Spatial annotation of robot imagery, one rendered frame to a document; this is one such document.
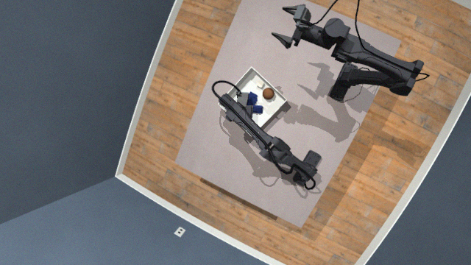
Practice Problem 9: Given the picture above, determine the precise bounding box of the brown ball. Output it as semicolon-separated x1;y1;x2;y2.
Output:
262;88;275;100

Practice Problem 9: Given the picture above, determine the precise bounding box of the white square tray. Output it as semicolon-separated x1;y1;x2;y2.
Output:
227;67;287;127

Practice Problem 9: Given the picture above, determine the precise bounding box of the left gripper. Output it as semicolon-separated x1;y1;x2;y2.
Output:
236;91;253;118

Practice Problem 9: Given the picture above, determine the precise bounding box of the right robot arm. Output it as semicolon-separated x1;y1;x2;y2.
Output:
315;18;424;101

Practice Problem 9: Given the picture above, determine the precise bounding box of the blue patterned necktie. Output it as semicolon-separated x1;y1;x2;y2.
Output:
247;91;263;113

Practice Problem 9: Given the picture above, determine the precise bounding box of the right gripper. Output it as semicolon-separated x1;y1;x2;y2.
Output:
272;5;323;49

